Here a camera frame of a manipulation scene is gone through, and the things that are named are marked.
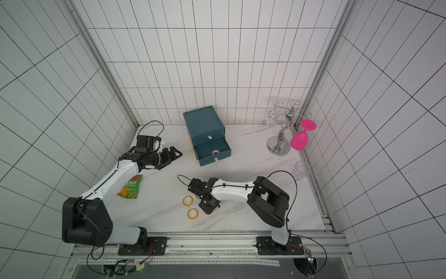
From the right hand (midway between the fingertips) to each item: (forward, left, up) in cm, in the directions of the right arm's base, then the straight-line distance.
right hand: (206, 209), depth 84 cm
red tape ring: (-5, -3, +9) cm, 11 cm away
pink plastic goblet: (+33, -48, +17) cm, 60 cm away
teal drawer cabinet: (+32, +1, +21) cm, 38 cm away
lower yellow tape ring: (-5, +5, +1) cm, 8 cm away
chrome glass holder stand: (+41, -41, +2) cm, 58 cm away
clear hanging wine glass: (+40, -32, +27) cm, 58 cm away
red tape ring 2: (+28, -3, +10) cm, 30 cm away
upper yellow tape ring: (+2, +8, +1) cm, 8 cm away
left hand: (+18, +16, +16) cm, 29 cm away
